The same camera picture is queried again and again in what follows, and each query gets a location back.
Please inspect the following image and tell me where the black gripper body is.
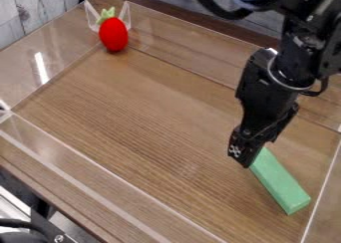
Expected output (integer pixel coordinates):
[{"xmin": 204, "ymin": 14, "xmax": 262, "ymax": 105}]
[{"xmin": 230, "ymin": 47, "xmax": 301, "ymax": 145}]

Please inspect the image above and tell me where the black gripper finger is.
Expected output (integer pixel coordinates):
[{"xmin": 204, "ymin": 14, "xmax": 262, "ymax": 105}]
[{"xmin": 227, "ymin": 128, "xmax": 265, "ymax": 168}]

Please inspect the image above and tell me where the green rectangular block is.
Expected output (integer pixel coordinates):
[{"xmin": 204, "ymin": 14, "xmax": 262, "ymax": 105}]
[{"xmin": 250, "ymin": 147, "xmax": 311, "ymax": 215}]

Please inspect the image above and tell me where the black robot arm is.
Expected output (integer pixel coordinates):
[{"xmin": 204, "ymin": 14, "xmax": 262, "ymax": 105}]
[{"xmin": 227, "ymin": 0, "xmax": 341, "ymax": 167}]

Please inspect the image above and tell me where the red felt strawberry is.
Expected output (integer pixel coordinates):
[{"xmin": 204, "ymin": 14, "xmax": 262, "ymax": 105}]
[{"xmin": 96, "ymin": 7, "xmax": 128, "ymax": 52}]

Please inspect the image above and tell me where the black stand at bottom left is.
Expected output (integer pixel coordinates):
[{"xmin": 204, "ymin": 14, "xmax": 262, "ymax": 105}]
[{"xmin": 0, "ymin": 169, "xmax": 80, "ymax": 243}]

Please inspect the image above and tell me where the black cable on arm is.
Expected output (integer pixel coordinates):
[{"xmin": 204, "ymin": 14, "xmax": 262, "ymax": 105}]
[{"xmin": 184, "ymin": 0, "xmax": 277, "ymax": 21}]

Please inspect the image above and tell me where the clear acrylic corner bracket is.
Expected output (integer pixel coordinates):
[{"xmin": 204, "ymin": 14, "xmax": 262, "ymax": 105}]
[{"xmin": 84, "ymin": 0, "xmax": 132, "ymax": 33}]

